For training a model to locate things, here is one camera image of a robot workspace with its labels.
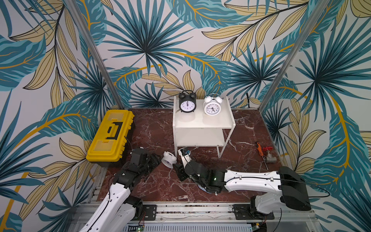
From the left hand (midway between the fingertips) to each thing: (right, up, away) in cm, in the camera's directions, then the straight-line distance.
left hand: (159, 161), depth 79 cm
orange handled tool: (+63, +5, +17) cm, 65 cm away
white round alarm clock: (+5, 0, +5) cm, 7 cm away
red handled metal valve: (+67, 0, +12) cm, 68 cm away
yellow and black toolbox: (-28, +8, 0) cm, 29 cm away
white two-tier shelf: (+21, +18, -11) cm, 30 cm away
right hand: (+9, 0, -6) cm, 11 cm away
